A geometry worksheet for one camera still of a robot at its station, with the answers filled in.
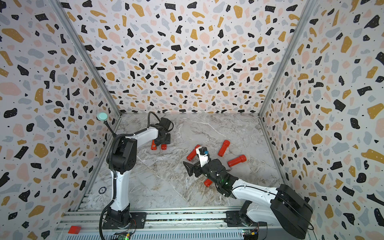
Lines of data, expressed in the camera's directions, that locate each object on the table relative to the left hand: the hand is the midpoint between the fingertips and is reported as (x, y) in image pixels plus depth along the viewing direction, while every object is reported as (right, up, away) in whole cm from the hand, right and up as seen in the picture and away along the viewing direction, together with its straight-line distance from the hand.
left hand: (169, 140), depth 104 cm
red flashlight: (-2, -4, -6) cm, 8 cm away
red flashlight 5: (+26, -23, -19) cm, 40 cm away
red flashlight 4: (+48, -11, -11) cm, 51 cm away
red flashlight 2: (+17, -8, -7) cm, 20 cm away
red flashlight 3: (+39, -3, -3) cm, 39 cm away
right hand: (+19, -8, -27) cm, 33 cm away
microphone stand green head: (-25, +14, -32) cm, 43 cm away
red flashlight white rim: (-9, -4, -4) cm, 11 cm away
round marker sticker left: (-32, -26, -21) cm, 47 cm away
